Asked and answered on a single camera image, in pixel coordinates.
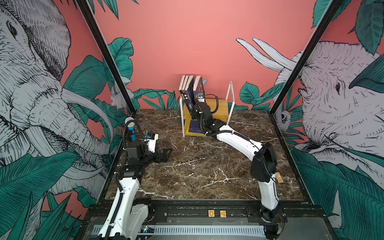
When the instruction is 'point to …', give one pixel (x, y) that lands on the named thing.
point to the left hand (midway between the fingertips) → (164, 146)
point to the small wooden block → (278, 177)
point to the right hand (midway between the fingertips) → (194, 102)
